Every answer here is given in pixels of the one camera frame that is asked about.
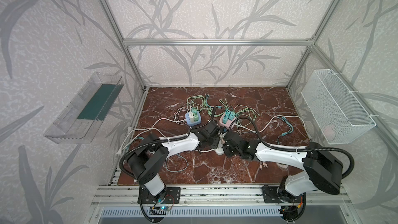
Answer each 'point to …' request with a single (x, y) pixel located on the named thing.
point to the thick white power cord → (150, 128)
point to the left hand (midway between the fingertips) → (216, 137)
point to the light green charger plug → (196, 115)
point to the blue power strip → (195, 123)
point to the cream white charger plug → (190, 115)
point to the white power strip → (219, 150)
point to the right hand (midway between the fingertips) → (224, 140)
